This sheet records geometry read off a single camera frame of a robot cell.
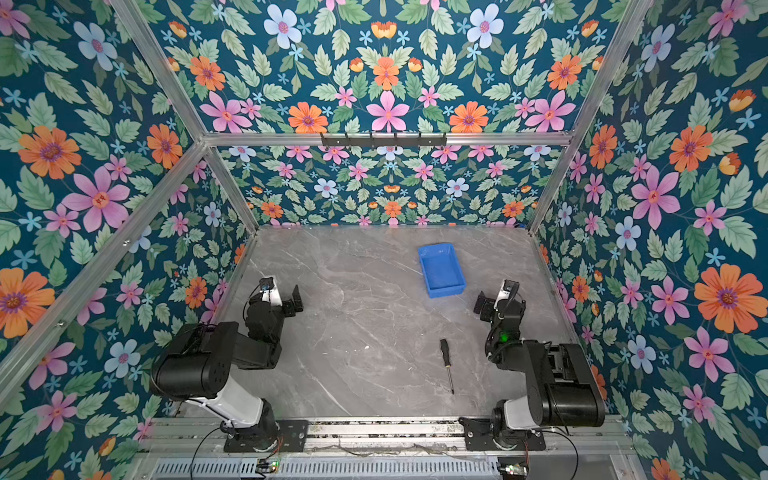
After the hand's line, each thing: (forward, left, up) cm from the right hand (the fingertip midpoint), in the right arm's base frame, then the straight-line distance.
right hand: (498, 294), depth 92 cm
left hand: (+3, +67, +5) cm, 68 cm away
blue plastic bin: (+13, +16, -5) cm, 21 cm away
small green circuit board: (-43, +63, -9) cm, 77 cm away
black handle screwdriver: (-15, +17, -6) cm, 24 cm away
